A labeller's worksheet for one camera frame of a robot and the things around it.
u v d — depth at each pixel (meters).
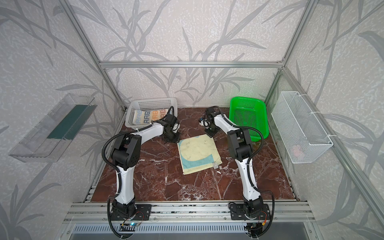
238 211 0.73
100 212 0.75
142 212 0.72
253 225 0.75
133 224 0.71
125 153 0.55
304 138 0.61
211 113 0.81
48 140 0.65
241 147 0.61
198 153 0.94
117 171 0.57
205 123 0.96
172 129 0.89
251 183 0.63
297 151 0.72
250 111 1.12
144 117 1.10
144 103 1.15
